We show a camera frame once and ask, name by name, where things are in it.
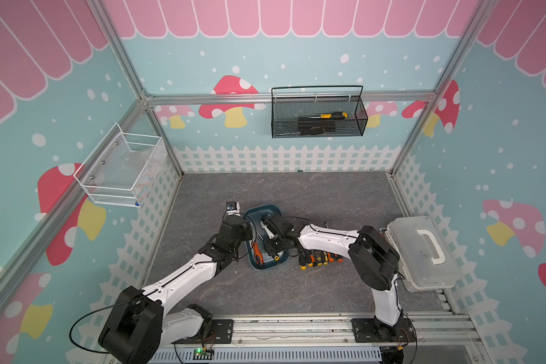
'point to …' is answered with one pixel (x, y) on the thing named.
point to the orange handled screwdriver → (258, 254)
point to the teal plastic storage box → (254, 216)
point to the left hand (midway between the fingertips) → (246, 223)
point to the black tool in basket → (315, 127)
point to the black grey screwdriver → (274, 253)
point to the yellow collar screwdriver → (318, 257)
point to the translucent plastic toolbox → (424, 259)
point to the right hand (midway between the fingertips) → (267, 246)
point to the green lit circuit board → (199, 354)
